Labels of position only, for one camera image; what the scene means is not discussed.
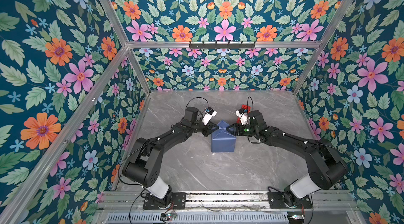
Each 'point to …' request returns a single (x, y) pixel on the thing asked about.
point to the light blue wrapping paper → (222, 140)
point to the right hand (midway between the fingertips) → (229, 128)
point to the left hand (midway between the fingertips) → (219, 123)
